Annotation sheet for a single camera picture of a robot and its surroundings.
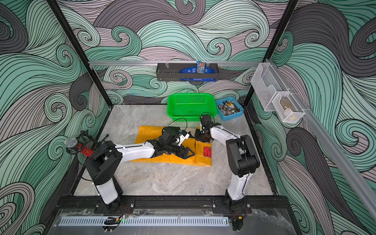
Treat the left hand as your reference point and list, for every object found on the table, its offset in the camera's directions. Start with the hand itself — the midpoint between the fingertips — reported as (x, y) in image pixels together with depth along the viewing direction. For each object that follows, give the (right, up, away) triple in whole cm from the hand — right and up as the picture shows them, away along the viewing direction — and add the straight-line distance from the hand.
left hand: (191, 151), depth 83 cm
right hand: (+6, +6, +13) cm, 15 cm away
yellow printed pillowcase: (+7, -4, +5) cm, 9 cm away
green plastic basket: (-1, +27, +31) cm, 41 cm away
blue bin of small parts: (+32, +27, +34) cm, 54 cm away
